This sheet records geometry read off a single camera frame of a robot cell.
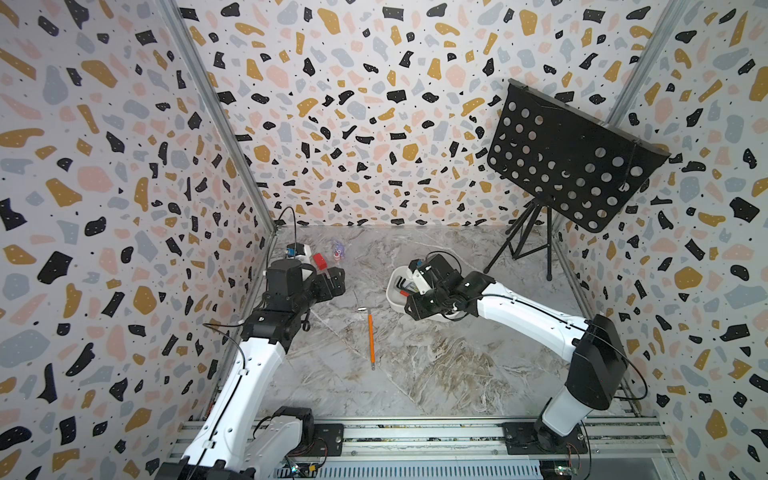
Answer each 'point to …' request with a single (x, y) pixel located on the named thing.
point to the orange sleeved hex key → (371, 340)
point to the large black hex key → (404, 289)
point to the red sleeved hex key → (404, 293)
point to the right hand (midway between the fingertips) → (410, 307)
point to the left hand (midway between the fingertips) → (331, 274)
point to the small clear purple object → (339, 250)
